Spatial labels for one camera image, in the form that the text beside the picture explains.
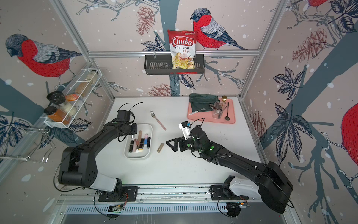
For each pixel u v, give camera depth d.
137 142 0.92
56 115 0.61
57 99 0.62
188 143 0.67
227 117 1.07
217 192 0.73
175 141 0.66
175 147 0.66
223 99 1.01
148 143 0.91
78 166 0.43
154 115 1.07
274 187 0.40
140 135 0.96
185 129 0.70
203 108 1.11
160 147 0.90
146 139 0.93
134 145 0.91
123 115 0.72
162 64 1.07
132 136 0.88
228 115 1.07
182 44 0.82
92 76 0.86
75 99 0.71
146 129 0.99
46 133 0.68
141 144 0.91
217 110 1.04
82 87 0.78
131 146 0.90
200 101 1.17
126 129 0.74
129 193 0.73
